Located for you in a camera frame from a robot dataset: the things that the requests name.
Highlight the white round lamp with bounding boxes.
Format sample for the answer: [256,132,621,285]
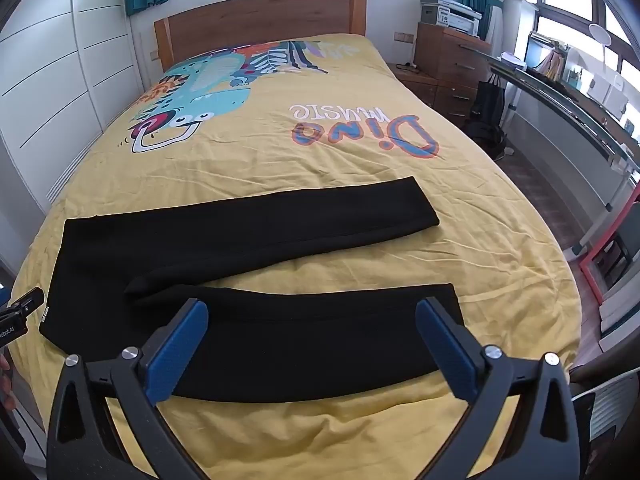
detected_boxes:
[588,22,613,56]

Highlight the white printer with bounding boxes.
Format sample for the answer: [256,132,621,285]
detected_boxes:
[420,0,483,36]

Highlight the wooden headboard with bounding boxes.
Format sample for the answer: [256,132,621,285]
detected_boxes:
[154,0,368,73]

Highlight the yellow printed bed cover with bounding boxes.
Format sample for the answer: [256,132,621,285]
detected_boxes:
[10,34,583,480]

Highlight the black bag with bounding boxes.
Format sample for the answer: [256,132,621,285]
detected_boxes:
[467,75,510,161]

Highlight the black pants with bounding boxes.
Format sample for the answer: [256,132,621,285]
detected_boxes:
[39,176,461,405]

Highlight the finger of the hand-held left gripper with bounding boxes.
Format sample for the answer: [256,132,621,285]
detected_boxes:
[0,287,44,322]

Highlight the glass-top desk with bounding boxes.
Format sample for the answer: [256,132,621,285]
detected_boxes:
[487,52,640,176]

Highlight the wooden nightstand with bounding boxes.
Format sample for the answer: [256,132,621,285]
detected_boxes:
[392,62,451,107]

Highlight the wooden dresser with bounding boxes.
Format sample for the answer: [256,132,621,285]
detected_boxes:
[415,22,493,121]

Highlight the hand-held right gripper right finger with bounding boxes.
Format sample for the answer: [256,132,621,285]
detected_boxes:
[415,297,593,480]

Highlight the person's left hand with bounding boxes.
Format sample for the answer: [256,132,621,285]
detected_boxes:
[0,352,12,408]

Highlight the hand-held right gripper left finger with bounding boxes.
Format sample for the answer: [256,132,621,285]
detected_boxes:
[46,298,211,480]

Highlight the white wardrobe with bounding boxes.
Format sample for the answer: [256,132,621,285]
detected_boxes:
[0,0,156,211]

